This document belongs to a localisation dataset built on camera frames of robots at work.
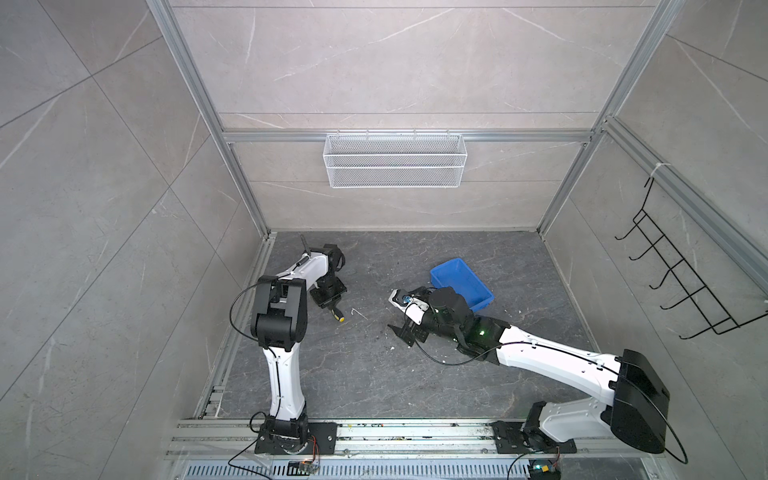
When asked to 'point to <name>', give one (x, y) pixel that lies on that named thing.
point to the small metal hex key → (352, 313)
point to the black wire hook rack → (695, 289)
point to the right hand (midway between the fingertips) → (400, 305)
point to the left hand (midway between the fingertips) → (336, 297)
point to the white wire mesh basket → (390, 161)
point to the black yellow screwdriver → (338, 315)
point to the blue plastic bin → (459, 275)
